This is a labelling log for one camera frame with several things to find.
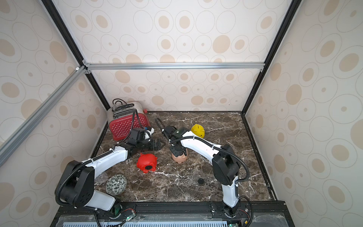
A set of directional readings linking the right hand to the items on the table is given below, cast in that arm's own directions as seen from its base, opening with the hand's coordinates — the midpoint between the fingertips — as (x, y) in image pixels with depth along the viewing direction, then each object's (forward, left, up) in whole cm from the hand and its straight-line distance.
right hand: (184, 149), depth 88 cm
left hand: (+1, +12, +4) cm, 13 cm away
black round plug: (-12, +21, -2) cm, 24 cm away
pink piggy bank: (-6, +2, -1) cm, 6 cm away
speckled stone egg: (-21, +38, -7) cm, 44 cm away
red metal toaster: (+15, +41, +11) cm, 45 cm away
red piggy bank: (-11, +21, +1) cm, 24 cm away
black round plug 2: (-16, -11, -9) cm, 21 cm away
